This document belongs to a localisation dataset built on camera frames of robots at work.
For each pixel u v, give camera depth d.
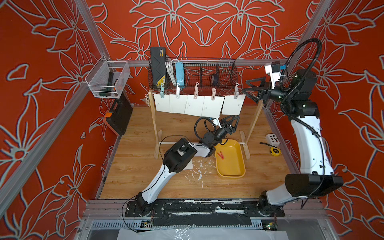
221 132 0.77
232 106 0.71
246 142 0.93
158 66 0.87
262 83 0.60
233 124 0.79
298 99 0.50
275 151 0.91
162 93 0.62
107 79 0.88
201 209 0.74
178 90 0.63
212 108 0.71
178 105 0.71
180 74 0.90
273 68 0.50
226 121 0.82
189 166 0.88
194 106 0.71
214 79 0.92
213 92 0.63
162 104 0.70
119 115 0.96
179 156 0.59
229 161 0.90
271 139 0.95
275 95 0.54
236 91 0.63
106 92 0.78
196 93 0.63
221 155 0.92
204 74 0.98
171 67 0.85
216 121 0.77
